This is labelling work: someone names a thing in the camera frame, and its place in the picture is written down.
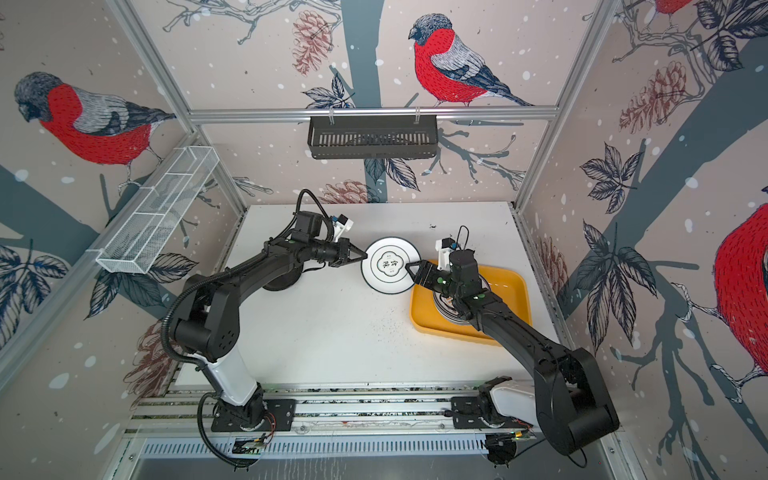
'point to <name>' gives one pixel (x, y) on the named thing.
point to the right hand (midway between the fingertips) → (410, 271)
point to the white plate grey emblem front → (384, 269)
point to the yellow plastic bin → (509, 283)
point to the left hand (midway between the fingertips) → (365, 256)
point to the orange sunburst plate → (446, 307)
